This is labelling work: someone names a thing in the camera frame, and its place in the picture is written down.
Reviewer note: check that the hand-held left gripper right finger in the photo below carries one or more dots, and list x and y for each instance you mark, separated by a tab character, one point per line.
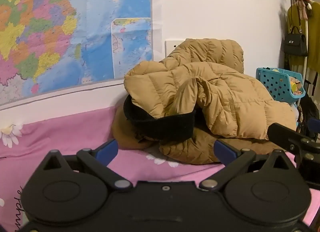
224	150

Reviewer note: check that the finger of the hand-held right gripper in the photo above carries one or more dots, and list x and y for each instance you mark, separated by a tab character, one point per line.
282	132

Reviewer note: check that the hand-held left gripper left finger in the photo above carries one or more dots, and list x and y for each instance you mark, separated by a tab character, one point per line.
109	150

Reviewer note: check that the tan down jacket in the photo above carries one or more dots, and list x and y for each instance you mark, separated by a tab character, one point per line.
200	102

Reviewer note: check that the black backpack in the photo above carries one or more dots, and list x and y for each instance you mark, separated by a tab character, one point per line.
310	114

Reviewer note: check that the blue perforated plastic basket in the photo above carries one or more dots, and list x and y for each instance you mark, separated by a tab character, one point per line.
277	84

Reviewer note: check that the pink floral bedsheet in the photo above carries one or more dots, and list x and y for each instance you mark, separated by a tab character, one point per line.
62	132

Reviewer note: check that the black handbag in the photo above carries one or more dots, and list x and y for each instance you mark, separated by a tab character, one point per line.
295	42

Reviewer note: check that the white coat rack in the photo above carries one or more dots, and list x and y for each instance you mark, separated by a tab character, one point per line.
305	37

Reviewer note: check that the olive green hanging garment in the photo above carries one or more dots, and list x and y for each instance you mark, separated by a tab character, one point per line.
312	34

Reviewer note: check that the pink plush toy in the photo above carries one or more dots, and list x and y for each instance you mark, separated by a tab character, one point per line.
301	4

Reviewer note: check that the white wall socket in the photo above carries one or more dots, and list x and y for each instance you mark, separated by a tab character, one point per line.
170	47

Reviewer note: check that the colourful wall map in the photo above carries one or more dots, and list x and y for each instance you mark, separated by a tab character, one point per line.
65	29

